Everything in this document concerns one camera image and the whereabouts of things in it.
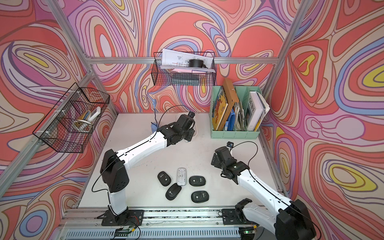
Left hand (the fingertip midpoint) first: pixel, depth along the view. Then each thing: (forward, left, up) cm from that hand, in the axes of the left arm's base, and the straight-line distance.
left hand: (191, 129), depth 85 cm
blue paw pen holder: (+12, +26, -11) cm, 30 cm away
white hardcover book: (+10, -39, +7) cm, 41 cm away
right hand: (-15, -18, -12) cm, 26 cm away
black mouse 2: (-23, -3, -17) cm, 29 cm away
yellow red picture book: (+21, -19, -3) cm, 28 cm away
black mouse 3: (-29, +10, -18) cm, 35 cm away
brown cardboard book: (+12, -23, +14) cm, 29 cm away
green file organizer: (+30, -36, +3) cm, 47 cm away
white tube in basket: (0, +48, +14) cm, 50 cm away
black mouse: (-22, +15, -17) cm, 32 cm away
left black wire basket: (-6, +62, +10) cm, 63 cm away
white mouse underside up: (-21, +5, -17) cm, 27 cm away
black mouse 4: (-32, -5, -17) cm, 36 cm away
